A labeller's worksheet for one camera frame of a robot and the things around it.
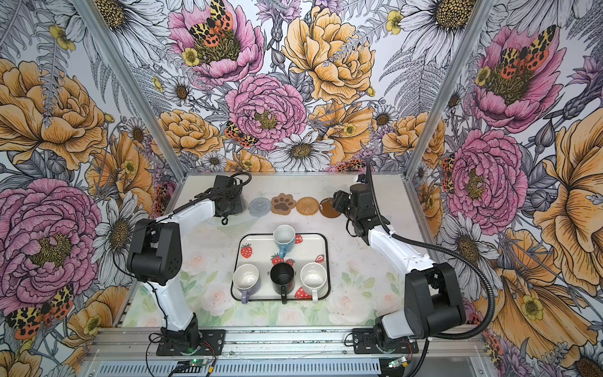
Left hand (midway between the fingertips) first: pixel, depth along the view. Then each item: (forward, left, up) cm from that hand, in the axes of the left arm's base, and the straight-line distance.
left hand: (233, 211), depth 99 cm
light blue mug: (-11, -22, -2) cm, 24 cm away
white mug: (-26, -32, -5) cm, 42 cm away
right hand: (-5, -42, +11) cm, 44 cm away
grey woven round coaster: (+7, -9, -6) cm, 13 cm away
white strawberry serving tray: (-15, -11, -6) cm, 20 cm away
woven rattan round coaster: (+7, -31, -6) cm, 32 cm away
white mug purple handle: (-27, -8, -4) cm, 28 cm away
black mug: (-26, -21, -4) cm, 34 cm away
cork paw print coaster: (+9, -19, -7) cm, 22 cm away
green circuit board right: (-52, -57, -7) cm, 77 cm away
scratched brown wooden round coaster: (+6, -40, -7) cm, 40 cm away
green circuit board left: (-51, +3, -7) cm, 51 cm away
